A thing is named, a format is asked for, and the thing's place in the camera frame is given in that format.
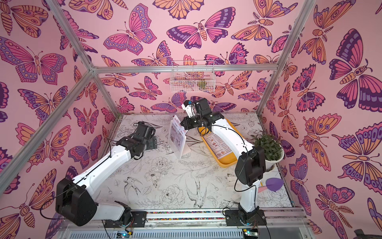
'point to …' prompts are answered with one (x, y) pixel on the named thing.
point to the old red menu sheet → (177, 134)
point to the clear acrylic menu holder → (186, 150)
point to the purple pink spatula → (273, 183)
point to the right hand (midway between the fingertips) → (182, 121)
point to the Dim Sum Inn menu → (218, 147)
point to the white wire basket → (193, 76)
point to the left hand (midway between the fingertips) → (149, 140)
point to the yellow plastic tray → (229, 160)
